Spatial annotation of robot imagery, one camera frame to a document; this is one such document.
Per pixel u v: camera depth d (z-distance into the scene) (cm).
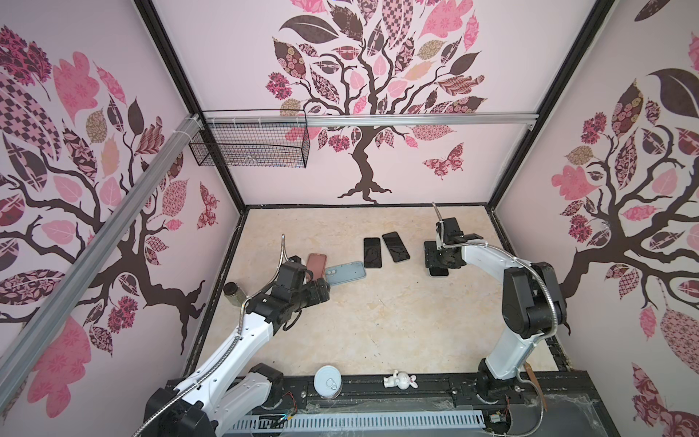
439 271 93
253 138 95
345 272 98
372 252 107
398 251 107
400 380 74
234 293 85
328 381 71
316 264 103
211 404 41
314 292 71
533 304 49
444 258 81
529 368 78
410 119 94
